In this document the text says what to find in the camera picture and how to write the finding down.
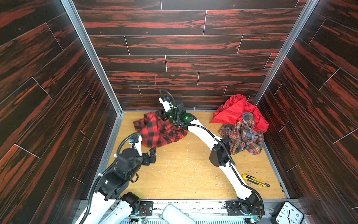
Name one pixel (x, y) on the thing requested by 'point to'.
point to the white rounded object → (172, 214)
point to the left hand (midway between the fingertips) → (149, 147)
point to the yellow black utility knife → (255, 180)
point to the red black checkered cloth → (156, 131)
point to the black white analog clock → (284, 213)
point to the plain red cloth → (232, 110)
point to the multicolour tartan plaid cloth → (243, 135)
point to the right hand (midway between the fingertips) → (159, 109)
